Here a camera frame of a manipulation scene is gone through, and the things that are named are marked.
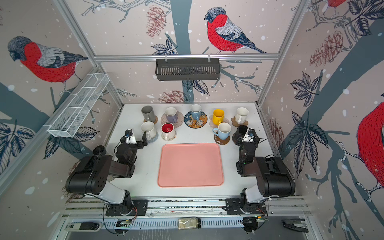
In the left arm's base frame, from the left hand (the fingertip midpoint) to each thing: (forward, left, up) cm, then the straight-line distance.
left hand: (139, 129), depth 89 cm
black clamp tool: (-46, -82, -12) cm, 94 cm away
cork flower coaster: (+13, -64, -13) cm, 66 cm away
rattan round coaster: (+18, -4, -13) cm, 22 cm away
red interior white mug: (+6, -15, -11) cm, 19 cm away
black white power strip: (-47, +16, -10) cm, 51 cm away
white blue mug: (+4, -53, -7) cm, 54 cm away
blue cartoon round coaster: (+15, -32, -13) cm, 37 cm away
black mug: (-7, -58, +4) cm, 59 cm away
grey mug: (+15, -2, -3) cm, 15 cm away
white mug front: (+7, -2, -9) cm, 12 cm away
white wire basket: (+4, +28, +17) cm, 33 cm away
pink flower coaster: (+16, -46, -14) cm, 50 cm away
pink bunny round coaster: (+18, -22, -13) cm, 31 cm away
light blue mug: (+21, -34, -7) cm, 41 cm away
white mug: (+15, -66, -4) cm, 68 cm away
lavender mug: (+22, -15, -10) cm, 28 cm away
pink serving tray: (-17, -31, -14) cm, 38 cm away
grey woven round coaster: (0, -6, -12) cm, 13 cm away
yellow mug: (+13, -50, -5) cm, 52 cm away
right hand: (0, -65, +1) cm, 65 cm away
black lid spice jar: (-13, +21, -3) cm, 24 cm away
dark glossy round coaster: (-1, -51, -13) cm, 53 cm away
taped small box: (-46, -32, -8) cm, 56 cm away
